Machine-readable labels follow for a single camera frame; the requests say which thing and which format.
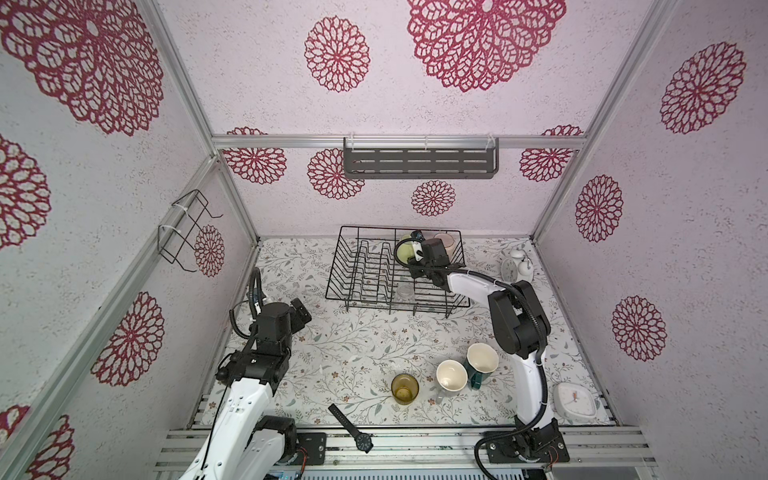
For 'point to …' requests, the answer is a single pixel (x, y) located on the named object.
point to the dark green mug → (481, 361)
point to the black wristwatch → (363, 440)
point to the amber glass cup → (404, 388)
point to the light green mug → (405, 250)
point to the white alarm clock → (517, 268)
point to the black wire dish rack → (366, 273)
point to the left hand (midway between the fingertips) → (285, 313)
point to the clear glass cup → (405, 291)
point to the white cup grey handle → (451, 376)
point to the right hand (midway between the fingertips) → (415, 253)
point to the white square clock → (574, 402)
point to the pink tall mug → (448, 243)
